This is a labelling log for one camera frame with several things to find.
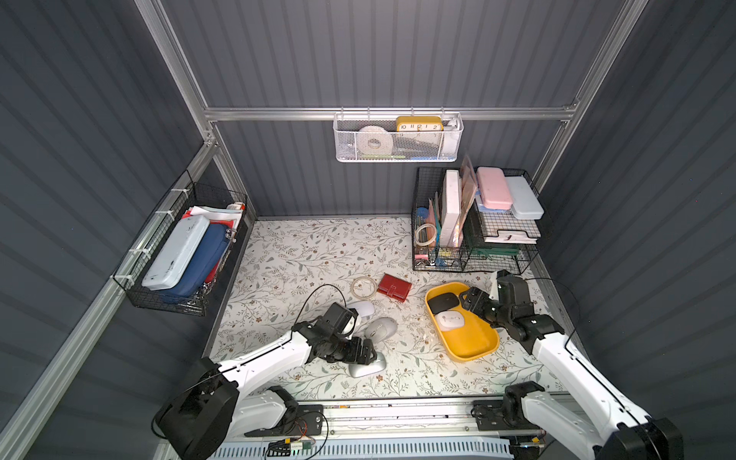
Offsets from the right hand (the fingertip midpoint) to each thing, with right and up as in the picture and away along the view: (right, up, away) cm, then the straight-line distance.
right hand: (475, 306), depth 83 cm
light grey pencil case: (+21, +32, +11) cm, 40 cm away
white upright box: (-6, +30, +6) cm, 31 cm away
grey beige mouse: (-28, -8, +3) cm, 29 cm away
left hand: (-33, -14, -2) cm, 36 cm away
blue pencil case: (-70, +13, -17) cm, 73 cm away
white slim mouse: (-6, -6, +6) cm, 10 cm away
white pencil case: (-76, +13, -21) cm, 80 cm away
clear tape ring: (-33, 0, +13) cm, 36 cm away
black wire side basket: (-82, +31, -4) cm, 87 cm away
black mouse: (-7, -1, +10) cm, 13 cm away
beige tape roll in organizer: (-10, +20, +18) cm, 28 cm away
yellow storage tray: (+2, -12, +6) cm, 13 cm away
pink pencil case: (+11, +37, +12) cm, 41 cm away
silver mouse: (-34, -18, -1) cm, 39 cm away
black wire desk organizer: (+5, +27, +13) cm, 30 cm away
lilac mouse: (-33, -3, +10) cm, 35 cm away
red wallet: (-23, +4, +14) cm, 27 cm away
